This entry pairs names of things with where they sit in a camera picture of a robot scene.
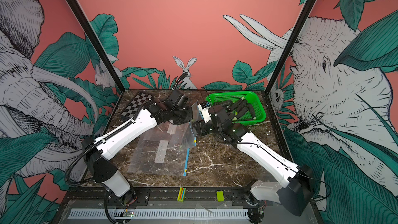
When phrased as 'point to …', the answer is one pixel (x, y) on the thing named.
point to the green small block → (220, 196)
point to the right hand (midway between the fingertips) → (196, 120)
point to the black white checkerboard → (132, 108)
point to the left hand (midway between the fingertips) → (195, 115)
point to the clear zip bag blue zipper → (183, 136)
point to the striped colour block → (181, 194)
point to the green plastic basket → (253, 98)
